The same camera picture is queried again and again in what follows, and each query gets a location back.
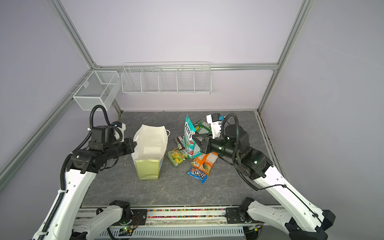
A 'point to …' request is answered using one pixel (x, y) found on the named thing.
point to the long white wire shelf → (167, 78)
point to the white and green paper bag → (148, 151)
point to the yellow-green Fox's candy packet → (176, 156)
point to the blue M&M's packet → (198, 174)
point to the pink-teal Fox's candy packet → (188, 141)
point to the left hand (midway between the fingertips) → (136, 145)
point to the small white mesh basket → (100, 88)
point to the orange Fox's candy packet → (205, 162)
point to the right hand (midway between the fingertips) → (192, 138)
